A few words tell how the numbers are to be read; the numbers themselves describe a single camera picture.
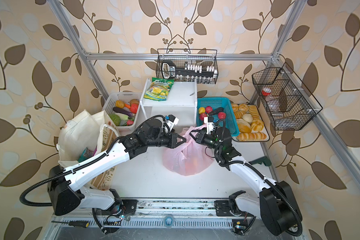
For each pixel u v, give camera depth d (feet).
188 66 2.65
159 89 2.58
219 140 1.94
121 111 3.63
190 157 2.56
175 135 2.03
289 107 2.41
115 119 3.34
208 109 3.67
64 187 1.29
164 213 2.42
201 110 3.62
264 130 3.41
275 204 1.32
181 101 2.51
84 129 2.61
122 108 3.77
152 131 1.82
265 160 2.93
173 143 2.00
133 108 3.55
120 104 3.71
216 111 3.67
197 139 2.26
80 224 2.23
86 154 2.66
